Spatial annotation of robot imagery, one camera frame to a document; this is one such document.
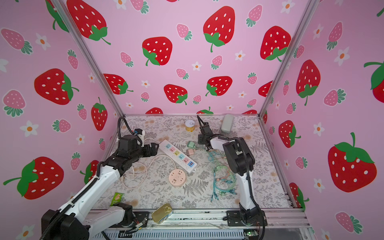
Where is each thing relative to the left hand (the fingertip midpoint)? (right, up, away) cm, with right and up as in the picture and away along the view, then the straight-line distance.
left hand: (152, 144), depth 82 cm
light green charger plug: (+21, -2, +19) cm, 29 cm away
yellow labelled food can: (+20, +11, +26) cm, 35 cm away
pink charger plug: (+20, -7, +16) cm, 27 cm away
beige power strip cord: (-6, -17, +8) cm, 20 cm away
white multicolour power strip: (+13, -9, +13) cm, 21 cm away
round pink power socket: (+13, -20, +4) cm, 24 cm away
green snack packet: (-19, -29, -2) cm, 35 cm away
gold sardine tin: (+8, -34, -9) cm, 36 cm away
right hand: (+29, +3, +25) cm, 38 cm away
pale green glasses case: (+49, +13, +33) cm, 60 cm away
